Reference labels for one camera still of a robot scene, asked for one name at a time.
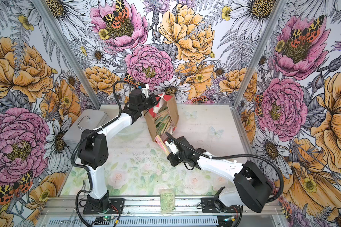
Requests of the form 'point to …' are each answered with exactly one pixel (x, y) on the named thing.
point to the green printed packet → (167, 201)
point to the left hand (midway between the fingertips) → (161, 99)
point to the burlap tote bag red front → (162, 117)
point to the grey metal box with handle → (90, 120)
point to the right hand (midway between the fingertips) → (170, 160)
